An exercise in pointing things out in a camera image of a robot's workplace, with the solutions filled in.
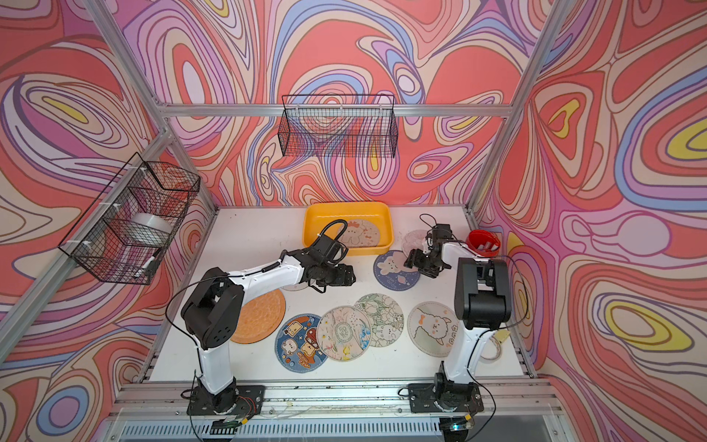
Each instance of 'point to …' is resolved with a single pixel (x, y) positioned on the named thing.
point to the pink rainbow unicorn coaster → (413, 239)
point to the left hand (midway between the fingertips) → (352, 281)
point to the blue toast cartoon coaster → (295, 343)
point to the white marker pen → (151, 259)
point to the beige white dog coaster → (434, 328)
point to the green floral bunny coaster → (386, 316)
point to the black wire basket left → (127, 230)
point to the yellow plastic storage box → (380, 214)
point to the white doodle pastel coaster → (343, 333)
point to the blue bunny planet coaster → (390, 273)
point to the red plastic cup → (483, 243)
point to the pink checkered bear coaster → (360, 233)
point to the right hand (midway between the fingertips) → (413, 272)
